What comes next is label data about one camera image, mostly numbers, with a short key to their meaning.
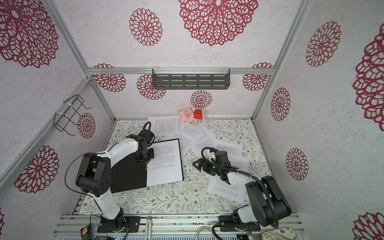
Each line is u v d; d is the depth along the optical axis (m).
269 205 0.42
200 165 0.80
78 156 0.49
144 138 0.71
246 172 0.55
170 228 0.73
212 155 0.83
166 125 1.17
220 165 0.70
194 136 1.10
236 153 1.00
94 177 0.48
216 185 0.87
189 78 0.94
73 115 0.79
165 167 0.91
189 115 1.13
